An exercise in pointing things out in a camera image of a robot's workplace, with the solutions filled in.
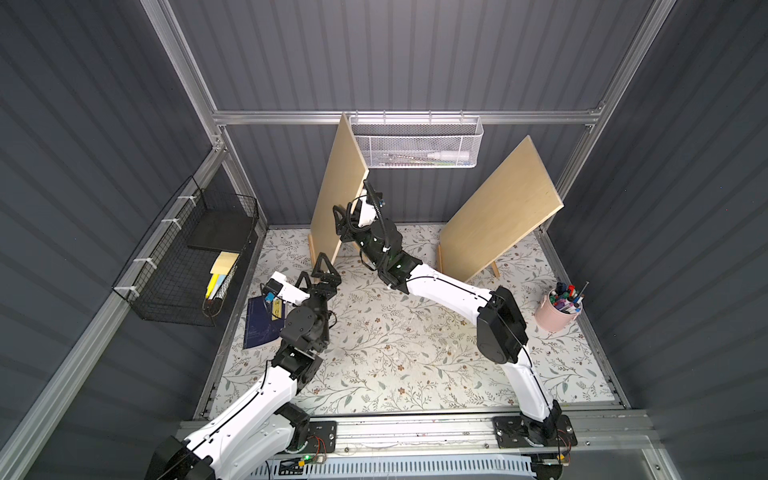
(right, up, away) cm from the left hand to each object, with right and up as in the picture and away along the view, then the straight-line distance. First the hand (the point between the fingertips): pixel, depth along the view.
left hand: (320, 265), depth 70 cm
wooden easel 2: (+34, -1, +33) cm, 47 cm away
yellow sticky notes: (-25, -1, +2) cm, 25 cm away
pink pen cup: (+64, -14, +14) cm, 68 cm away
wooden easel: (-11, +4, +34) cm, 36 cm away
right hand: (+5, +15, +6) cm, 17 cm away
